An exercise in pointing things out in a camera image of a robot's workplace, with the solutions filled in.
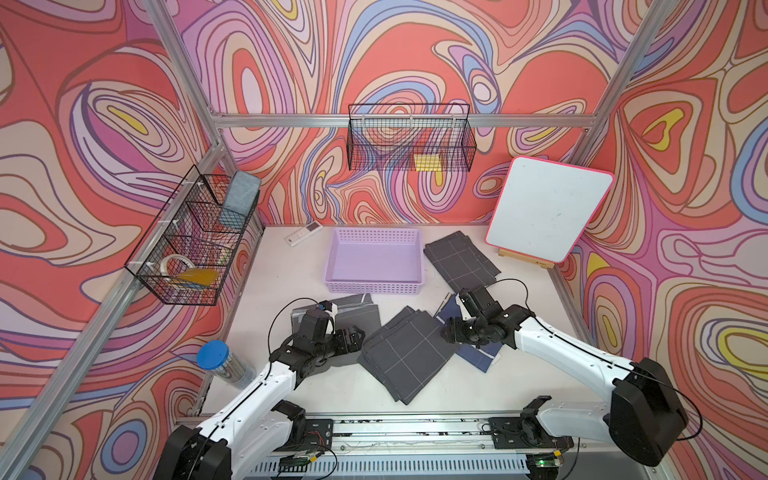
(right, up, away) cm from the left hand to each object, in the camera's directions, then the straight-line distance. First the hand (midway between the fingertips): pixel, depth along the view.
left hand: (355, 337), depth 84 cm
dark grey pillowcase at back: (+37, +20, +23) cm, 48 cm away
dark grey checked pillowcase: (+15, -5, +2) cm, 16 cm away
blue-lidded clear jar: (-30, 0, -16) cm, 34 cm away
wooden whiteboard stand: (+61, +21, +20) cm, 68 cm away
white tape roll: (-41, +21, -18) cm, 50 cm away
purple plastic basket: (+4, +22, +25) cm, 33 cm away
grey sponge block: (-31, +39, -3) cm, 50 cm away
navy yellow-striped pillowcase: (+36, -6, +1) cm, 37 cm away
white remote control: (-24, +32, +32) cm, 51 cm away
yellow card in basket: (-34, +19, -16) cm, 42 cm away
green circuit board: (-13, -26, -13) cm, 33 cm away
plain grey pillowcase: (-2, +5, +11) cm, 12 cm away
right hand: (+28, 0, -1) cm, 28 cm away
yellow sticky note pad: (+22, +52, +7) cm, 57 cm away
